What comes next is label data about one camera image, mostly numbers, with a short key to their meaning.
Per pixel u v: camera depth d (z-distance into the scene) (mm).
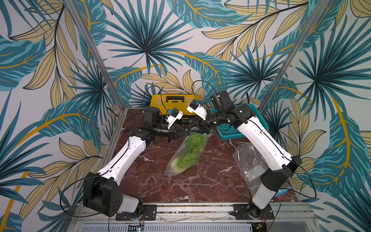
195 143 764
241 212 747
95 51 840
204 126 579
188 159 757
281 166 428
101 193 394
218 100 543
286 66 915
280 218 732
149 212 738
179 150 780
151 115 583
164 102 1005
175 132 614
